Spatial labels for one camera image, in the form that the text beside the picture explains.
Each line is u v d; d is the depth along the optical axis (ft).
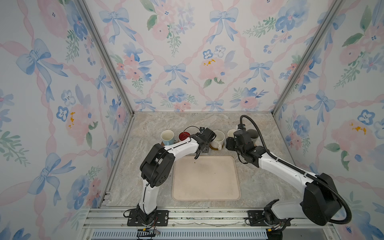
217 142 3.04
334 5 2.26
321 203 1.35
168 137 3.07
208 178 2.89
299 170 1.55
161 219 2.45
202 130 2.81
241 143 2.13
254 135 3.12
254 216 2.44
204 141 2.31
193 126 2.69
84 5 2.26
